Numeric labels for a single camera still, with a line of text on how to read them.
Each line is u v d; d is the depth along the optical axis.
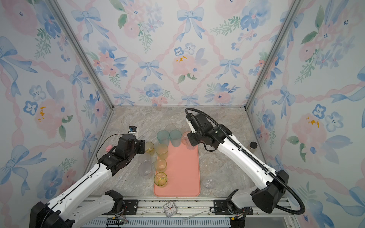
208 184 0.80
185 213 0.73
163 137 0.89
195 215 0.72
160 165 0.88
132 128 0.69
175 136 0.90
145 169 0.85
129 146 0.60
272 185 0.39
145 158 0.90
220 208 0.73
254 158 0.42
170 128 1.08
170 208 0.72
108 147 0.94
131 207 0.74
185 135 0.88
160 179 0.82
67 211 0.41
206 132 0.51
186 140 0.66
